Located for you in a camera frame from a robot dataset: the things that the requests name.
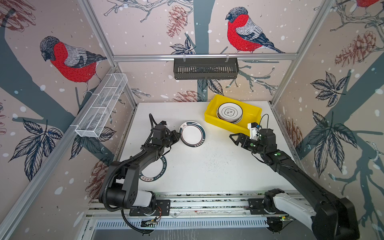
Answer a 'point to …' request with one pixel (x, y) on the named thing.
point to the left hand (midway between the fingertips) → (181, 133)
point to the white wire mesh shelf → (97, 114)
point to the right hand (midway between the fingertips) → (233, 139)
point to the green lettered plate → (154, 170)
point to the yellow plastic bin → (252, 113)
